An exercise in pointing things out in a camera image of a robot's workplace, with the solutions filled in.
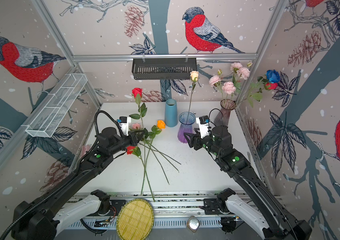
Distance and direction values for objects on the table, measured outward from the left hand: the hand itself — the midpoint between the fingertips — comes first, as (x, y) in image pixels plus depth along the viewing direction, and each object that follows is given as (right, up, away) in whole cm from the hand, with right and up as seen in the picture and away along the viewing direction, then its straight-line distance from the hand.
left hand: (144, 131), depth 72 cm
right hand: (+21, 0, -3) cm, 21 cm away
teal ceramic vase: (+13, +9, +25) cm, 30 cm away
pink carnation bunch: (+46, +24, +12) cm, 53 cm away
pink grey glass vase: (+50, +15, +25) cm, 58 cm away
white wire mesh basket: (-48, +8, +2) cm, 49 cm away
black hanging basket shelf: (+7, +42, +34) cm, 55 cm away
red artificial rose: (+59, +22, +6) cm, 63 cm away
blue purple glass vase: (+22, +5, +16) cm, 28 cm away
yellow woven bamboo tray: (-4, -42, -3) cm, 42 cm away
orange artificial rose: (+1, -3, +30) cm, 30 cm away
